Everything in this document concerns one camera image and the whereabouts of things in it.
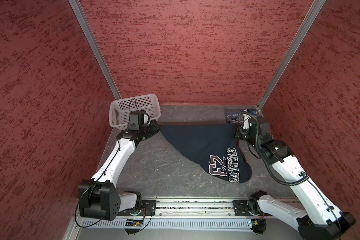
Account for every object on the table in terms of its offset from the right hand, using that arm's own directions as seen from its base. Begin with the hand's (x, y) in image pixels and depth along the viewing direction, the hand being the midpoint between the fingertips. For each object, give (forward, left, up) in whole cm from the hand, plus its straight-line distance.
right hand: (234, 129), depth 73 cm
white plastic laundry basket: (+37, +76, -23) cm, 87 cm away
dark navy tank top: (-3, +9, -11) cm, 15 cm away
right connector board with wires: (-38, -9, -27) cm, 47 cm away
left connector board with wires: (-34, +52, -29) cm, 69 cm away
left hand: (+6, +38, -7) cm, 39 cm away
